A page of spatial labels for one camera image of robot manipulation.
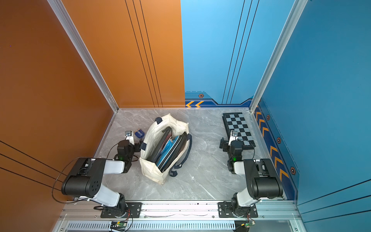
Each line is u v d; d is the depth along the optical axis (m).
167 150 0.78
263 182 0.45
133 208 0.74
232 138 0.82
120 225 0.71
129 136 0.81
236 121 1.08
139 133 1.02
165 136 0.85
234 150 0.71
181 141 0.82
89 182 0.45
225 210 0.72
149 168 0.70
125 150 0.72
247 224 0.70
